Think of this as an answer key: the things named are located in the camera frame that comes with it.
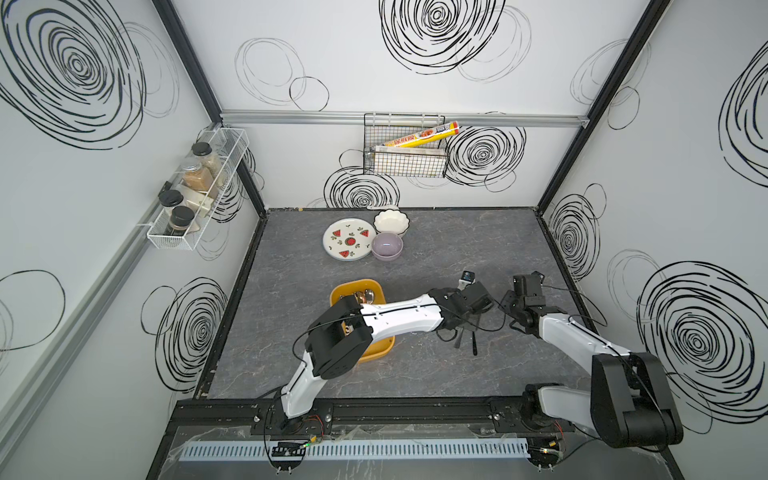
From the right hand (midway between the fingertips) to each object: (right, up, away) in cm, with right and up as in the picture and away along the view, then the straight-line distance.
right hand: (513, 301), depth 91 cm
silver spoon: (-48, +1, +2) cm, 48 cm away
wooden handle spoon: (-45, +1, +3) cm, 45 cm away
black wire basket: (-28, +43, -4) cm, 52 cm away
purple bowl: (-39, +17, +15) cm, 45 cm away
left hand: (-15, -2, -6) cm, 16 cm away
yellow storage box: (-41, -11, -10) cm, 44 cm away
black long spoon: (-13, -12, -4) cm, 19 cm away
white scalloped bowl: (-37, +26, +25) cm, 52 cm away
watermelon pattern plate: (-54, +19, +20) cm, 60 cm away
